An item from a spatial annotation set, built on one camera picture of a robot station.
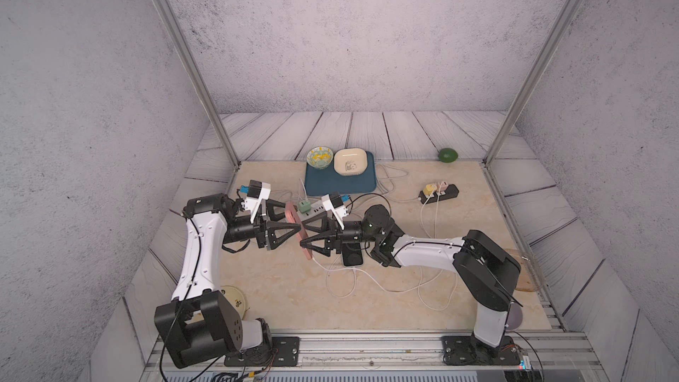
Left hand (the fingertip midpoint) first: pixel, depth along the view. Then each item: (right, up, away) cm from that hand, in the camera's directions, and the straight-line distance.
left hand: (298, 220), depth 66 cm
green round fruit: (+57, +21, +52) cm, 80 cm away
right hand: (+1, -5, -1) cm, 5 cm away
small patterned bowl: (0, +20, +52) cm, 56 cm away
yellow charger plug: (+43, +6, +37) cm, 57 cm away
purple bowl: (+60, -29, +9) cm, 67 cm away
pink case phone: (0, +1, -5) cm, 5 cm away
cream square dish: (+14, +18, +52) cm, 56 cm away
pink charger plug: (+50, +8, +38) cm, 63 cm away
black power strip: (+54, +5, +41) cm, 68 cm away
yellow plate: (-22, -26, +16) cm, 38 cm away
